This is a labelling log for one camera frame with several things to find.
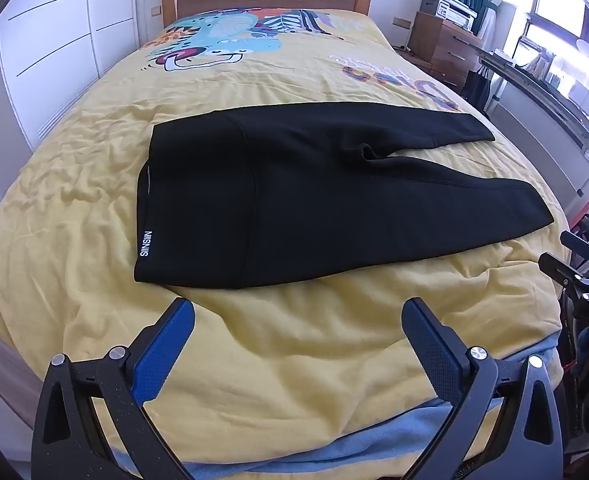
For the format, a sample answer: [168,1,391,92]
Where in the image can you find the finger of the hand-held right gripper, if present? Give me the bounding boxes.
[559,230,589,266]
[538,252,589,301]

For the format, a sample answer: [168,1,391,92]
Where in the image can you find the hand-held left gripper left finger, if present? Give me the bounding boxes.
[31,297,196,480]

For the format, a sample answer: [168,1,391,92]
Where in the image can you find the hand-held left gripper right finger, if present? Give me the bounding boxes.
[401,297,566,480]

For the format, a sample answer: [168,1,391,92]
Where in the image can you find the black pants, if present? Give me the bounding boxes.
[133,101,555,291]

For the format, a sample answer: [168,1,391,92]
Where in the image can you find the light blue bed sheet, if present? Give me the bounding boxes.
[109,335,561,480]

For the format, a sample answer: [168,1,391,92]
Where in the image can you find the yellow printed duvet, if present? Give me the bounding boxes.
[0,7,565,453]

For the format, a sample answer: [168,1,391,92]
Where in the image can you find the black bag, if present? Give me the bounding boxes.
[462,65,495,111]

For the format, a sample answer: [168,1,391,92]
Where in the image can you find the wooden dresser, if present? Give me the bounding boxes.
[409,11,485,93]

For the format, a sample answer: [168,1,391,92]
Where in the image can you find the white printer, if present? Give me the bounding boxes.
[419,0,478,31]

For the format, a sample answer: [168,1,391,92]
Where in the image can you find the white wardrobe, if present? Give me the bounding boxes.
[0,0,140,151]

